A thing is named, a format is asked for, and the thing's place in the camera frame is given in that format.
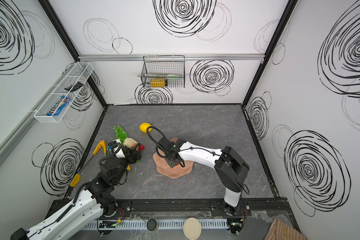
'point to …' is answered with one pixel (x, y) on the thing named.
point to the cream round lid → (192, 228)
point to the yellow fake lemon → (143, 126)
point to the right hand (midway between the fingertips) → (173, 158)
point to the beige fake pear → (129, 142)
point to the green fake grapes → (120, 134)
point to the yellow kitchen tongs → (77, 178)
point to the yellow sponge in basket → (157, 82)
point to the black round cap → (151, 224)
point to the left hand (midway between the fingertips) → (135, 145)
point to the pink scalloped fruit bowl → (176, 172)
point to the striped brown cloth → (279, 230)
